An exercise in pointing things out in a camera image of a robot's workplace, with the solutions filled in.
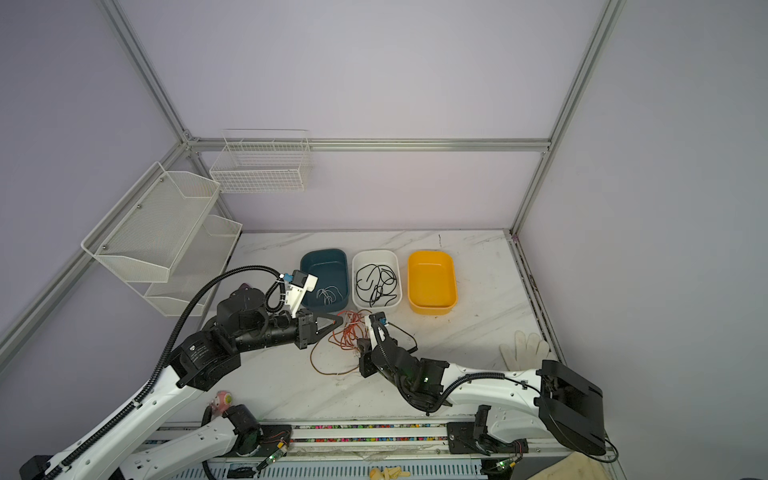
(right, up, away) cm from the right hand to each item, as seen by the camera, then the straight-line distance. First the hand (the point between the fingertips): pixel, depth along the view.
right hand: (354, 344), depth 75 cm
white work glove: (+51, -7, +13) cm, 53 cm away
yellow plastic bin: (+24, +13, +29) cm, 40 cm away
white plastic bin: (+8, +22, +33) cm, 41 cm away
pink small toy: (-35, -15, +1) cm, 38 cm away
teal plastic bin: (-13, +19, +32) cm, 39 cm away
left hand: (-1, +8, -14) cm, 17 cm away
